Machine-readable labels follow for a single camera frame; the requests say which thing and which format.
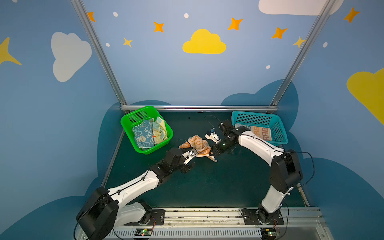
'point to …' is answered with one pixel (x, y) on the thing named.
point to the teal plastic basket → (279, 135)
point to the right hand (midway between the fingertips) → (211, 152)
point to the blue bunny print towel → (143, 134)
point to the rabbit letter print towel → (264, 132)
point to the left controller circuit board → (143, 232)
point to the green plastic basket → (129, 121)
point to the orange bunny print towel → (201, 145)
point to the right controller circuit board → (268, 232)
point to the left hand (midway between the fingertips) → (191, 155)
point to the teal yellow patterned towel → (159, 131)
